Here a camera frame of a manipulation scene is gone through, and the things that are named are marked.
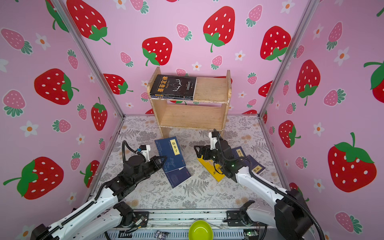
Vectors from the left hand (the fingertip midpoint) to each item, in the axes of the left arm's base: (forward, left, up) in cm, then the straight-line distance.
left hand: (168, 157), depth 75 cm
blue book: (+7, 0, -2) cm, 7 cm away
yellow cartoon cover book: (-6, -24, 0) cm, 25 cm away
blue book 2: (-3, -4, -19) cm, 20 cm away
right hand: (+7, -16, 0) cm, 17 cm away
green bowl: (-29, -17, -19) cm, 39 cm away
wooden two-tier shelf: (+33, -23, +1) cm, 40 cm away
